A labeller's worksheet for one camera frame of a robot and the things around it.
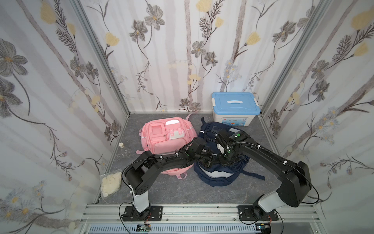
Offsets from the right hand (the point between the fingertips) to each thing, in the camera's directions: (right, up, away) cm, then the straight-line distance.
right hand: (224, 162), depth 79 cm
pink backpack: (-36, +13, +20) cm, 43 cm away
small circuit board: (-40, -30, -8) cm, 51 cm away
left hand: (0, +2, -1) cm, 2 cm away
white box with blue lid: (+13, +32, +23) cm, 42 cm away
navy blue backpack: (-3, -5, -1) cm, 6 cm away
